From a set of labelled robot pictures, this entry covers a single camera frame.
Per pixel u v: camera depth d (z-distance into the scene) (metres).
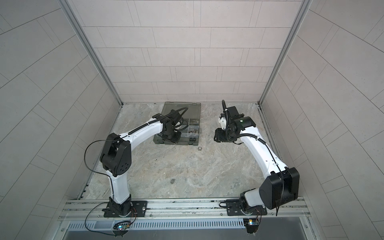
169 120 0.67
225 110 0.62
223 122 0.73
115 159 0.48
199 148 0.91
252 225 0.69
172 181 0.79
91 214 0.70
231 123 0.57
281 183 0.39
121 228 0.64
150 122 0.60
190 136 0.97
